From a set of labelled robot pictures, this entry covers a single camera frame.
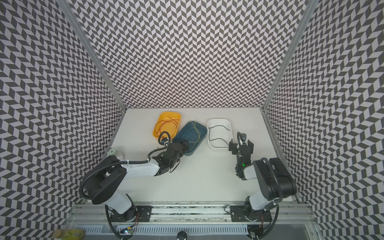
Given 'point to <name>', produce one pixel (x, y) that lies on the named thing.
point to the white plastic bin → (219, 134)
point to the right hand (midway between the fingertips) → (243, 140)
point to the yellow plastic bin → (167, 121)
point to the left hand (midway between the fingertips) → (186, 143)
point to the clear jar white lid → (113, 151)
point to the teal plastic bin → (194, 133)
